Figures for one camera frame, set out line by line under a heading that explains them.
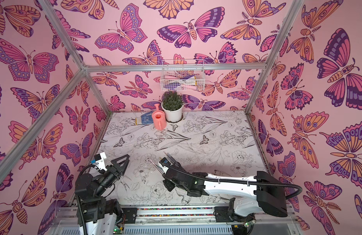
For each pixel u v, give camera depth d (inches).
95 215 20.1
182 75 37.6
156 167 35.9
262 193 16.3
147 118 46.0
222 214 29.2
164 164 26.0
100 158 25.1
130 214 28.8
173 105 40.6
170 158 37.3
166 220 28.7
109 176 24.1
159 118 40.6
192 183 22.2
